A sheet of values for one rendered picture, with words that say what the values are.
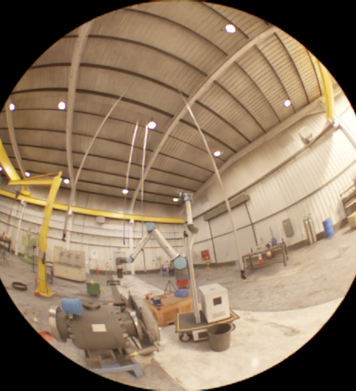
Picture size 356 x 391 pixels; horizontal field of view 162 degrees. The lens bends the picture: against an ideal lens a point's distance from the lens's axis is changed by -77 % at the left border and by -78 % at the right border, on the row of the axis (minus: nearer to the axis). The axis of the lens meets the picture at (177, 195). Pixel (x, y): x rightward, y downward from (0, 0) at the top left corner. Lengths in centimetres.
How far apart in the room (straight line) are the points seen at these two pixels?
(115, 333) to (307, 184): 926
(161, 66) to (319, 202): 1059
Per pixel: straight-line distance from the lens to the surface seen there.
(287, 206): 866
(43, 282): 489
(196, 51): 684
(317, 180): 888
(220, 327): 208
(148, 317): 148
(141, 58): 681
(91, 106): 834
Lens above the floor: 147
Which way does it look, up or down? 27 degrees up
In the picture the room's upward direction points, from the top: 8 degrees counter-clockwise
